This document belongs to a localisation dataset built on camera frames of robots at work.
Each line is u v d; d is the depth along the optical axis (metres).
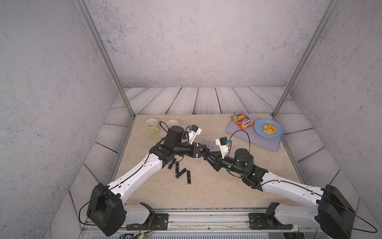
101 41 0.81
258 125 1.13
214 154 0.67
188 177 0.87
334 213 0.40
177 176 0.88
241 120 1.14
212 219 0.74
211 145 0.71
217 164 0.64
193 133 0.68
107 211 0.39
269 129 1.08
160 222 0.73
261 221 0.73
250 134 1.08
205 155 0.70
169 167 0.91
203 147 0.71
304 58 0.88
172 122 1.04
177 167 0.91
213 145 0.71
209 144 0.72
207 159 0.71
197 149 0.65
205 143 0.71
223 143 0.65
